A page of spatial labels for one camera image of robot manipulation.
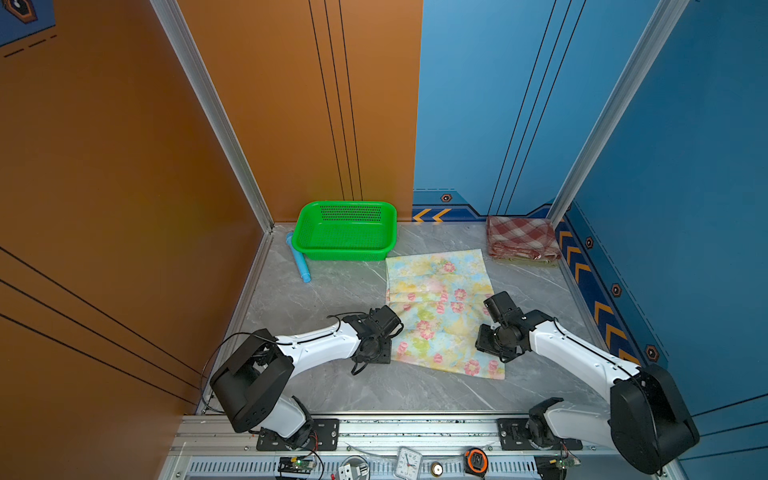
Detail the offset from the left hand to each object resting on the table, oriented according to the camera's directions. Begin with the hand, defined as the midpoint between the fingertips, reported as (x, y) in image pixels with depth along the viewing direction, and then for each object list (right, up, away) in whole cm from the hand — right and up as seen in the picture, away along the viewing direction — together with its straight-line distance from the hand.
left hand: (382, 353), depth 87 cm
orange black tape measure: (+22, -18, -20) cm, 35 cm away
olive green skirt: (+51, +26, +20) cm, 61 cm away
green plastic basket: (-16, +38, +30) cm, 51 cm away
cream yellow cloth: (+18, +14, +10) cm, 25 cm away
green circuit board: (-20, -21, -16) cm, 33 cm away
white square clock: (+7, -19, -19) cm, 27 cm away
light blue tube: (-31, +28, +21) cm, 46 cm away
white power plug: (-7, -20, -16) cm, 26 cm away
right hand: (+28, +3, -1) cm, 28 cm away
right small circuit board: (+44, -20, -17) cm, 51 cm away
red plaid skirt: (+53, +35, +22) cm, 67 cm away
